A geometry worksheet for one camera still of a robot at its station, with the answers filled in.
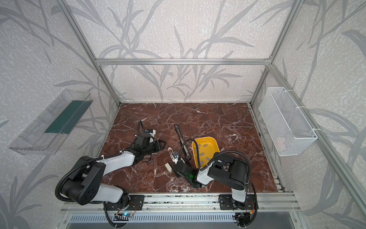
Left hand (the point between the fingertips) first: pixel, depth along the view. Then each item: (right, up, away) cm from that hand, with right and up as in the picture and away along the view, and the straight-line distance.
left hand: (166, 139), depth 91 cm
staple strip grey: (+26, -5, +5) cm, 27 cm away
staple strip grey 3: (+27, -12, -1) cm, 29 cm away
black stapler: (+11, -3, +3) cm, 11 cm away
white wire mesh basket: (+59, +8, -30) cm, 67 cm away
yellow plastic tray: (+27, -6, +5) cm, 28 cm away
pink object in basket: (+63, +1, -19) cm, 65 cm away
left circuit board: (-19, -36, -19) cm, 45 cm away
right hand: (+6, -12, -1) cm, 13 cm away
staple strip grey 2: (+20, 0, -19) cm, 28 cm away
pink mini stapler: (+3, -7, -2) cm, 8 cm away
